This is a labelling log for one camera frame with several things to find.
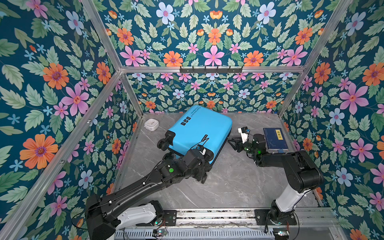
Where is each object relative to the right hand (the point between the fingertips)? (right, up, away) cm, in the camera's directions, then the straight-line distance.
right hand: (231, 138), depth 92 cm
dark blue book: (+34, -1, +12) cm, 36 cm away
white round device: (-56, +9, +16) cm, 59 cm away
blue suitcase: (-20, +7, -6) cm, 22 cm away
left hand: (-16, -12, -22) cm, 29 cm away
